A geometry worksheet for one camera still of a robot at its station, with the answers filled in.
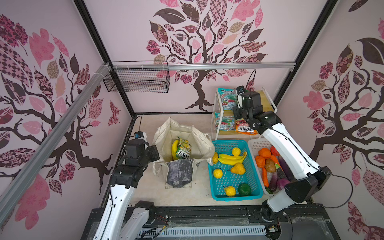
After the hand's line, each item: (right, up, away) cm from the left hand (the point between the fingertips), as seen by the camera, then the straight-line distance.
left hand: (155, 150), depth 73 cm
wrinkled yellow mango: (+32, -8, +16) cm, 37 cm away
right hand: (+43, +24, +2) cm, 50 cm away
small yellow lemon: (+33, -15, +11) cm, 38 cm away
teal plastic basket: (+43, -18, +15) cm, 49 cm away
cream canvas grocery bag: (+11, -11, +1) cm, 16 cm away
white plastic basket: (+59, -1, +22) cm, 63 cm away
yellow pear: (+45, -13, +12) cm, 48 cm away
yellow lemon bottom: (+38, -23, +5) cm, 45 cm away
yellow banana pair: (+42, -9, +18) cm, 46 cm away
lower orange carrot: (+61, -17, +12) cm, 64 cm away
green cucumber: (+59, -22, +6) cm, 64 cm away
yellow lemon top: (+46, -4, +19) cm, 50 cm away
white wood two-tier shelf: (+61, +24, +9) cm, 66 cm away
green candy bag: (+13, -3, +15) cm, 20 cm away
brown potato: (+64, -11, +13) cm, 66 cm away
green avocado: (+46, -22, +5) cm, 51 cm away
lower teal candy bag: (+40, +14, +17) cm, 46 cm away
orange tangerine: (+58, -8, +13) cm, 60 cm away
